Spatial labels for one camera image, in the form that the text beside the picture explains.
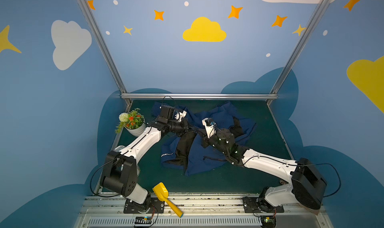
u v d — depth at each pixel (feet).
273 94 3.85
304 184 1.37
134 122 2.86
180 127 2.40
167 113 2.18
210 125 2.18
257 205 2.46
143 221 2.40
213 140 2.28
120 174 1.42
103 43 2.83
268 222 2.40
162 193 2.55
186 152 2.82
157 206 2.41
